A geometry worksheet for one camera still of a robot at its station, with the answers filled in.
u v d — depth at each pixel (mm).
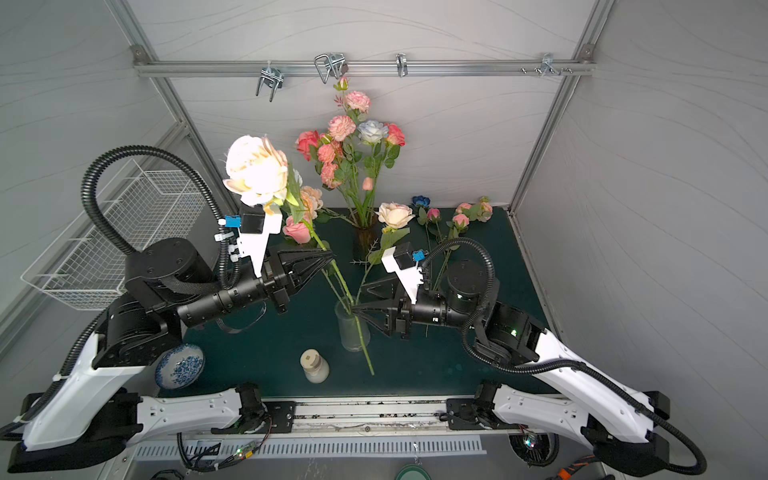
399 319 441
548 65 763
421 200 1185
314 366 720
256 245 363
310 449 670
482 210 1148
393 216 624
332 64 765
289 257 399
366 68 786
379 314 458
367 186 880
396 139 861
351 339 876
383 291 515
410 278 443
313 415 749
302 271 438
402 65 794
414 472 583
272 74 780
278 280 367
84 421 392
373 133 758
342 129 742
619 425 390
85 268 612
